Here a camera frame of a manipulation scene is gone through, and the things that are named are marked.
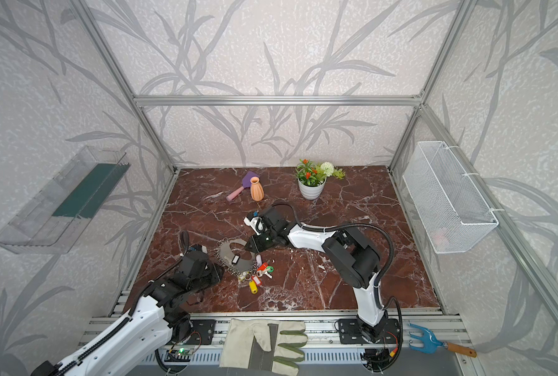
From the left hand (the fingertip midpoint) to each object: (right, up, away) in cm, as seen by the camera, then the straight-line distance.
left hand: (227, 263), depth 84 cm
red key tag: (+11, -6, +1) cm, 13 cm away
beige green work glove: (+15, -21, -14) cm, 30 cm away
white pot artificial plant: (+32, +32, +14) cm, 47 cm away
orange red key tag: (+13, -2, +3) cm, 13 cm away
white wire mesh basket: (+67, +20, -22) cm, 73 cm away
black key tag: (+2, 0, +5) cm, 5 cm away
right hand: (+7, +8, +4) cm, 11 cm away
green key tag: (+15, -3, +3) cm, 16 cm away
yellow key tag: (+10, -8, -1) cm, 13 cm away
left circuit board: (-11, -25, -12) cm, 30 cm away
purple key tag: (+11, 0, +5) cm, 12 cm away
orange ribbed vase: (+8, +27, +18) cm, 33 cm away
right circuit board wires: (+52, -24, -13) cm, 59 cm away
